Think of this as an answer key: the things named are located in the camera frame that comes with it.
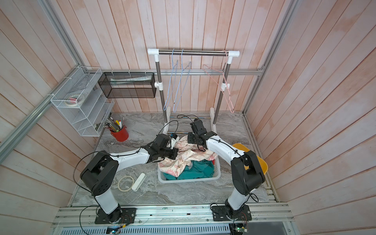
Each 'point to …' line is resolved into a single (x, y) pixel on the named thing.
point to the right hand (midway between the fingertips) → (190, 137)
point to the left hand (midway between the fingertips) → (180, 155)
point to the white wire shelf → (88, 118)
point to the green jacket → (197, 169)
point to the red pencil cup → (122, 135)
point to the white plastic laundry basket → (162, 178)
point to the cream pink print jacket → (187, 153)
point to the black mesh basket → (128, 84)
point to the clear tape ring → (125, 183)
